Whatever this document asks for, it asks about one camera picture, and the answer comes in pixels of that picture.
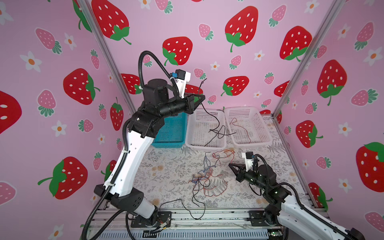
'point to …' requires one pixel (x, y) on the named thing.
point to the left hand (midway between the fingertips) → (205, 96)
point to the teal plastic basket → (172, 134)
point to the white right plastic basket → (246, 127)
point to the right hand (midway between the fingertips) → (229, 165)
